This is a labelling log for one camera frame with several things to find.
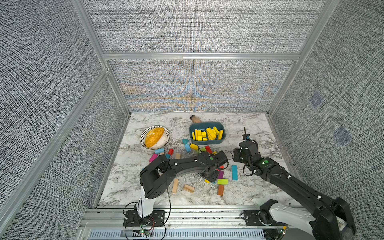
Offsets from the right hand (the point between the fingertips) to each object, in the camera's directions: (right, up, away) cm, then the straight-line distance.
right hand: (237, 147), depth 83 cm
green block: (-18, -3, +15) cm, 23 cm away
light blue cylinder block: (-46, -4, +14) cm, 49 cm away
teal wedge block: (-30, +2, +18) cm, 35 cm away
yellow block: (-24, -2, +17) cm, 29 cm away
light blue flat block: (-28, -3, +14) cm, 32 cm away
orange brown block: (-9, -23, -2) cm, 25 cm away
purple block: (-8, -17, +6) cm, 20 cm away
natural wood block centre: (-34, -7, +12) cm, 37 cm away
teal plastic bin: (-17, +12, +24) cm, 31 cm away
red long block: (-14, -4, +16) cm, 22 cm away
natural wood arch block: (-27, -23, -1) cm, 35 cm away
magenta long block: (-50, -8, +12) cm, 52 cm away
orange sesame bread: (-50, +5, +15) cm, 53 cm away
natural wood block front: (-35, -22, +1) cm, 41 cm away
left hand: (-13, -17, +1) cm, 22 cm away
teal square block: (-41, -7, +12) cm, 43 cm away
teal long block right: (0, -16, +6) cm, 17 cm away
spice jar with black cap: (-23, +17, +29) cm, 41 cm away
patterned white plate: (-45, +1, +18) cm, 49 cm away
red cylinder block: (-39, -5, +14) cm, 42 cm away
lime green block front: (-8, -20, +1) cm, 21 cm away
